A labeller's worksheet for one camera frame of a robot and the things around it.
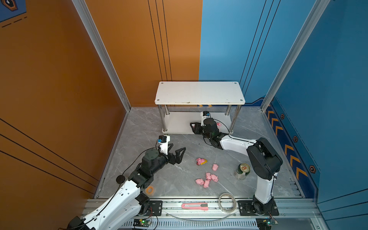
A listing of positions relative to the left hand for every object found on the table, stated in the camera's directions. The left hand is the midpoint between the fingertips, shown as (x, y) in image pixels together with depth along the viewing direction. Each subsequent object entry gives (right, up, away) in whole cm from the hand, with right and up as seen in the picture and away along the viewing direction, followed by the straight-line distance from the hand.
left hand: (179, 145), depth 76 cm
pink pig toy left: (+11, -21, +5) cm, 25 cm away
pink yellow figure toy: (+13, -11, +11) cm, 20 cm away
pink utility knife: (+9, -31, -1) cm, 33 cm away
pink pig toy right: (+20, -19, +6) cm, 28 cm away
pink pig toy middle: (+16, -19, +7) cm, 26 cm away
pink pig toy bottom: (+15, -22, +4) cm, 27 cm away
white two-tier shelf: (+1, +23, 0) cm, 23 cm away
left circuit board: (-18, -38, -5) cm, 42 cm away
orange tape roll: (-16, -25, +3) cm, 30 cm away
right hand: (+7, +11, +17) cm, 21 cm away
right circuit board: (+43, -38, -5) cm, 57 cm away
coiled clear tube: (+29, -30, -1) cm, 42 cm away
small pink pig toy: (+21, -15, +11) cm, 28 cm away
